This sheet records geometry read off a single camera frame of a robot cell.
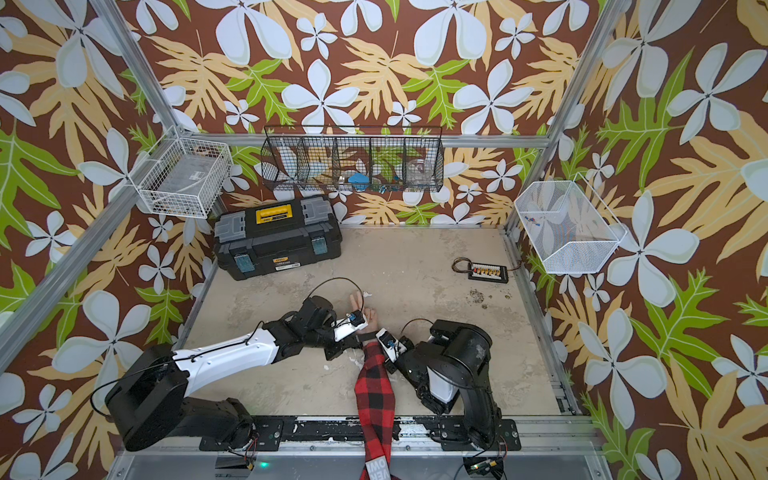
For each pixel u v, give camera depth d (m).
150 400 0.42
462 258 1.11
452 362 0.49
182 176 0.85
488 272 1.05
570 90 0.82
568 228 0.84
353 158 0.97
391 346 0.74
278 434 0.74
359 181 0.94
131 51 0.74
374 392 0.77
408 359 0.78
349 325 0.72
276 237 0.95
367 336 0.86
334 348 0.73
